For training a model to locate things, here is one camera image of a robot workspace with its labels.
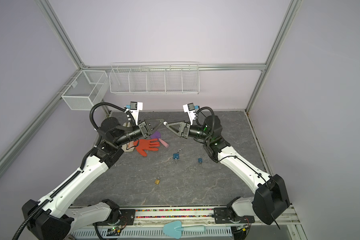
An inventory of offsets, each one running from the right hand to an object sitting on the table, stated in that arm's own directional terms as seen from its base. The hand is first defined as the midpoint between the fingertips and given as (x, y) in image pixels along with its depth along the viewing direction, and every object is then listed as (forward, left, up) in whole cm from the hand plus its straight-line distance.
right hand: (166, 128), depth 62 cm
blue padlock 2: (+4, -17, -38) cm, 42 cm away
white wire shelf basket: (+53, -3, -10) cm, 54 cm away
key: (+3, -1, -38) cm, 38 cm away
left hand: (0, 0, +3) cm, 3 cm away
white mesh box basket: (+46, +60, -12) cm, 76 cm away
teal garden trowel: (-32, -2, -37) cm, 49 cm away
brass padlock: (-9, +9, -38) cm, 40 cm away
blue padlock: (+7, -1, -37) cm, 38 cm away
